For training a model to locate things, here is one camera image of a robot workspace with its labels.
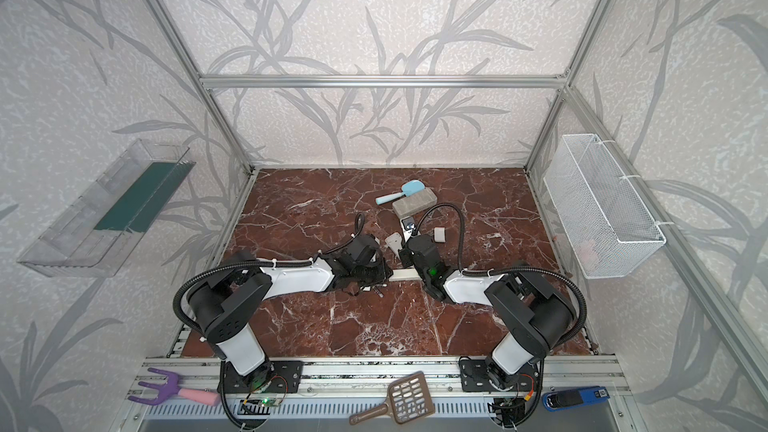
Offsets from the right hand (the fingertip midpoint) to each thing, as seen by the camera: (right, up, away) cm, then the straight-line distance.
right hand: (407, 227), depth 91 cm
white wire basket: (+41, +3, -31) cm, 51 cm away
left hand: (-3, -12, -2) cm, 12 cm away
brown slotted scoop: (0, -39, -20) cm, 44 cm away
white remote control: (-4, -6, +7) cm, 10 cm away
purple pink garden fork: (-58, -38, -18) cm, 72 cm away
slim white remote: (-1, -14, -2) cm, 14 cm away
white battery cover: (+11, -4, +10) cm, 16 cm away
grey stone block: (+2, +7, +14) cm, 16 cm away
